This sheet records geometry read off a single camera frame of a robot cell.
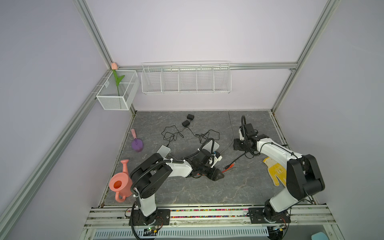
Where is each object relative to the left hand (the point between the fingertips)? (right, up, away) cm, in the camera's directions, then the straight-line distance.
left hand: (219, 177), depth 85 cm
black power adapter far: (-18, +37, +31) cm, 51 cm away
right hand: (+13, +17, +8) cm, 23 cm away
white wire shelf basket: (-20, +62, +13) cm, 67 cm away
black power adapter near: (-21, +32, +27) cm, 47 cm away
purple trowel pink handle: (-53, +18, +14) cm, 58 cm away
